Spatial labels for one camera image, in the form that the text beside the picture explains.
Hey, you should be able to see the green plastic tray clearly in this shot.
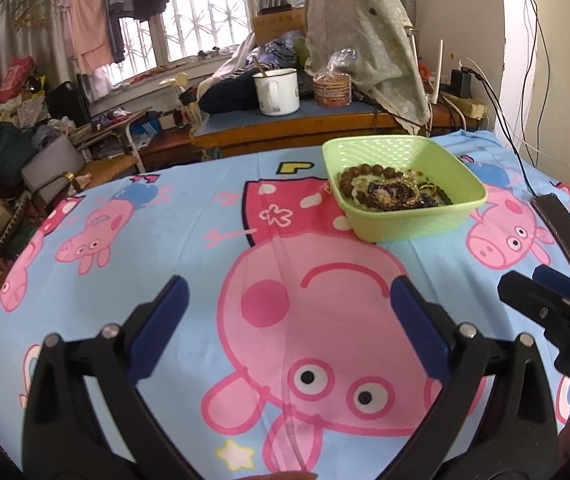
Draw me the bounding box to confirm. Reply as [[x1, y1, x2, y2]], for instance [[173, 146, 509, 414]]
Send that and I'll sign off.
[[322, 134, 488, 243]]

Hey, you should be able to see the pile of mixed jewelry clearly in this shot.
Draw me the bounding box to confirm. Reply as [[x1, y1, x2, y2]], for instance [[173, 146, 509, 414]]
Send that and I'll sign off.
[[340, 166, 453, 212]]

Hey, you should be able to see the brown wooden bead bracelet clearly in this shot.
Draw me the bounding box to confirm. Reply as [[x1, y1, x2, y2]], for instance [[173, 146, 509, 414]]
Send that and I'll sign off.
[[338, 162, 406, 208]]

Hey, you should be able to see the black smartphone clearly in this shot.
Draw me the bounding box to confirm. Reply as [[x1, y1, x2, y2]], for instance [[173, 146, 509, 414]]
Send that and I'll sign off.
[[531, 194, 570, 264]]

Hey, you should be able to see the blue cartoon pig bedsheet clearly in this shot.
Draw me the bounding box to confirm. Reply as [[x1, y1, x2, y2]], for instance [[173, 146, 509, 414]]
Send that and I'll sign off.
[[0, 132, 570, 479]]

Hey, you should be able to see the white wifi router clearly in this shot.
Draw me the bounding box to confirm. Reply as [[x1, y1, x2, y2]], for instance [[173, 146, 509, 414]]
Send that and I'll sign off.
[[429, 39, 444, 105]]

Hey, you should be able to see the wooden chair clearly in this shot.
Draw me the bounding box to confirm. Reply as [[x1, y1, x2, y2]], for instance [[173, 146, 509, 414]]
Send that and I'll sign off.
[[68, 107, 149, 191]]

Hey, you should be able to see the stack of bangles in bag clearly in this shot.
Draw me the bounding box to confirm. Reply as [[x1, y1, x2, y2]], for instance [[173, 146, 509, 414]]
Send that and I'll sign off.
[[312, 48, 357, 108]]

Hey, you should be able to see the white enamel mug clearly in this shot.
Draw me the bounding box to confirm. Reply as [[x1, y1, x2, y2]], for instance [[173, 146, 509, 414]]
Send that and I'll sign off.
[[253, 68, 300, 117]]

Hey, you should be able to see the grey dotted cloth cover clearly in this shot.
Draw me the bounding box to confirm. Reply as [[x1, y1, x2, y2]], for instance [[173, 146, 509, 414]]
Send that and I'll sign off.
[[306, 0, 430, 134]]

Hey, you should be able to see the wooden desk with blue top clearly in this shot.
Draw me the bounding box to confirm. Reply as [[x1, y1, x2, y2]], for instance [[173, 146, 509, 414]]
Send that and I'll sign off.
[[140, 98, 487, 168]]

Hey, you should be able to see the dark blue clothes pile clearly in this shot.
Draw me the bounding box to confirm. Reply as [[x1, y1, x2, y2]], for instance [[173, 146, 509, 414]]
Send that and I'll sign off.
[[198, 70, 259, 115]]

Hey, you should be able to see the cardboard box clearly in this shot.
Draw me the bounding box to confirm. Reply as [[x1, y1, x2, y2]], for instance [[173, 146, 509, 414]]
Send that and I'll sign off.
[[253, 8, 306, 47]]

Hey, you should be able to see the hanging pink garment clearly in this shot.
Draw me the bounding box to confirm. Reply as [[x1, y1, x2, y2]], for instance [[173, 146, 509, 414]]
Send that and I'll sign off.
[[60, 0, 114, 75]]

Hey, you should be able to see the black charging cable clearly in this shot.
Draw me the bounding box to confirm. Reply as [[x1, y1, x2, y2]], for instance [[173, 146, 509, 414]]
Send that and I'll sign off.
[[462, 64, 539, 198]]

